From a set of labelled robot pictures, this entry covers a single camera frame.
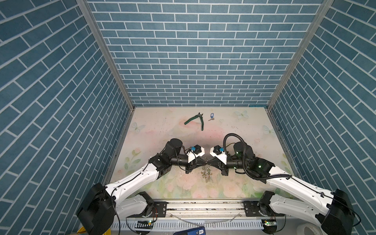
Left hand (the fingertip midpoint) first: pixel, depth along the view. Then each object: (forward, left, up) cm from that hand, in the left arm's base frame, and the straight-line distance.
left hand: (204, 163), depth 72 cm
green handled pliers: (+47, +1, -17) cm, 50 cm away
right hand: (+1, -1, +1) cm, 2 cm away
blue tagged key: (+46, -10, -18) cm, 50 cm away
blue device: (-26, +3, -14) cm, 29 cm away
